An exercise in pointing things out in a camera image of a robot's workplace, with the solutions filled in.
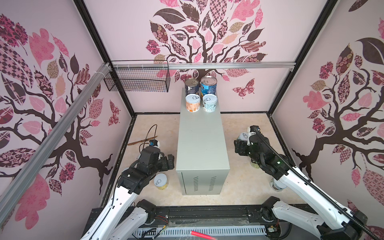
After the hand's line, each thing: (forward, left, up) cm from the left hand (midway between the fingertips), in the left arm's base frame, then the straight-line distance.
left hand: (166, 161), depth 74 cm
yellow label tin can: (-6, +4, -13) cm, 15 cm away
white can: (+8, -39, +10) cm, 41 cm away
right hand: (+9, -39, +6) cm, 40 cm away
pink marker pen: (-30, -18, -17) cm, 39 cm away
